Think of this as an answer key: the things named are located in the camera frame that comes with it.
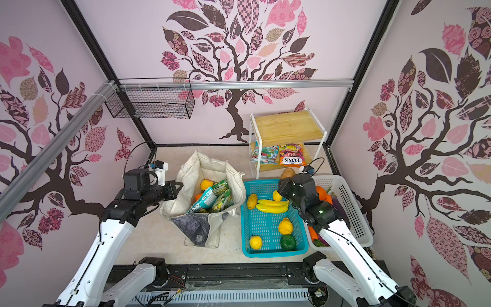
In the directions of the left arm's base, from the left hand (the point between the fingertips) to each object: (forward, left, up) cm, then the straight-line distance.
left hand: (183, 187), depth 74 cm
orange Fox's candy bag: (+20, -47, -3) cm, 51 cm away
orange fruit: (+4, -2, -14) cm, 15 cm away
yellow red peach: (+12, -5, -16) cm, 21 cm away
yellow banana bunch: (+1, -38, -19) cm, 42 cm away
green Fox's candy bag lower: (+21, -36, -3) cm, 42 cm away
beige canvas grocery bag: (-13, -7, -11) cm, 18 cm away
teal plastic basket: (-7, -37, -23) cm, 44 cm away
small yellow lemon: (+6, -40, -18) cm, 44 cm away
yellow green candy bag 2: (-3, -16, -6) cm, 17 cm away
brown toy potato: (+4, -42, +4) cm, 42 cm away
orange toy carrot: (-13, -55, -17) cm, 59 cm away
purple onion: (-24, -46, +13) cm, 54 cm away
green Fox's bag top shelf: (-3, -8, -5) cm, 10 cm away
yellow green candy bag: (+10, -12, -16) cm, 22 cm away
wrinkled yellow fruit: (+3, -28, -17) cm, 33 cm away
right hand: (+3, -40, +1) cm, 40 cm away
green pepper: (-16, -43, -17) cm, 49 cm away
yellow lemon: (-16, -29, -17) cm, 38 cm away
